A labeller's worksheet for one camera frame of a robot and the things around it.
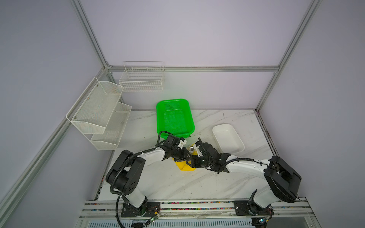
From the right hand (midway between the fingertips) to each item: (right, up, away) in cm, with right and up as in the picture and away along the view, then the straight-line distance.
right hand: (187, 162), depth 82 cm
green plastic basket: (-11, +29, +36) cm, 47 cm away
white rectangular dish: (+30, +10, +22) cm, 38 cm away
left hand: (+3, +1, +4) cm, 5 cm away
